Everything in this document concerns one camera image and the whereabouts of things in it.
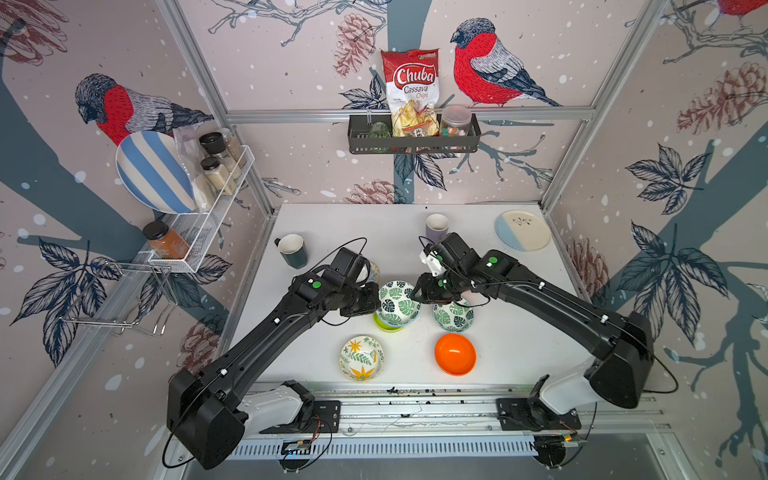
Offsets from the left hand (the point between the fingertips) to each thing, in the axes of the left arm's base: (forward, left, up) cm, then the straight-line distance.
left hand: (387, 297), depth 75 cm
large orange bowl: (-9, -19, -16) cm, 27 cm away
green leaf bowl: (0, -2, -5) cm, 6 cm away
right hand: (+1, -7, 0) cm, 7 cm away
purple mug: (+34, -17, -12) cm, 40 cm away
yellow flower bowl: (-10, +7, -17) cm, 21 cm away
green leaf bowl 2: (+3, -21, -18) cm, 28 cm away
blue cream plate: (+39, -53, -20) cm, 69 cm away
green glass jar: (+50, +3, +18) cm, 53 cm away
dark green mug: (+21, +31, -8) cm, 39 cm away
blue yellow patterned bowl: (+17, +5, -16) cm, 23 cm away
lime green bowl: (-2, +1, -13) cm, 13 cm away
